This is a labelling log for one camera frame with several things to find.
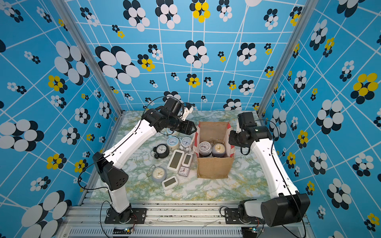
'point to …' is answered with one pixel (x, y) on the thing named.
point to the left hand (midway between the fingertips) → (194, 126)
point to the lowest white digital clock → (169, 183)
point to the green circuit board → (125, 231)
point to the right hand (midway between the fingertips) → (235, 139)
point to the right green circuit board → (249, 231)
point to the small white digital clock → (187, 160)
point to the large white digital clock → (175, 162)
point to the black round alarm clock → (161, 151)
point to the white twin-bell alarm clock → (205, 148)
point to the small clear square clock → (183, 171)
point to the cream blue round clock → (172, 143)
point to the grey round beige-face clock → (219, 148)
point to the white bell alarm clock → (186, 142)
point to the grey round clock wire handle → (147, 173)
